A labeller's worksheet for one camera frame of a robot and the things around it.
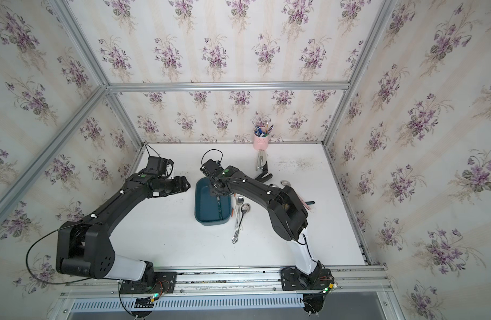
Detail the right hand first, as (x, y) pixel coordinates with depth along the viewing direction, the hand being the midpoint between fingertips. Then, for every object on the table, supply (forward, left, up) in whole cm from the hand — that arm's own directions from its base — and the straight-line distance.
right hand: (220, 190), depth 90 cm
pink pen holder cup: (+34, -19, -4) cm, 40 cm away
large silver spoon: (-5, -11, -9) cm, 15 cm away
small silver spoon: (-2, -9, -8) cm, 12 cm away
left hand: (-1, +15, +3) cm, 15 cm away
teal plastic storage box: (-7, +6, -8) cm, 13 cm away
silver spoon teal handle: (-5, +1, -8) cm, 10 cm away
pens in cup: (+37, -18, +3) cm, 42 cm away
